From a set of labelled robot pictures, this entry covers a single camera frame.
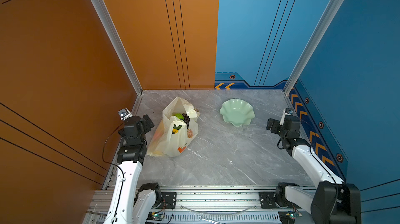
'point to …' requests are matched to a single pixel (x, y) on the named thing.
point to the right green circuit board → (290, 214)
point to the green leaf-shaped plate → (238, 112)
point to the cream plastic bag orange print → (163, 142)
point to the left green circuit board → (155, 216)
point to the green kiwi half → (179, 115)
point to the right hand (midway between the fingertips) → (276, 121)
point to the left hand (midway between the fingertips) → (137, 118)
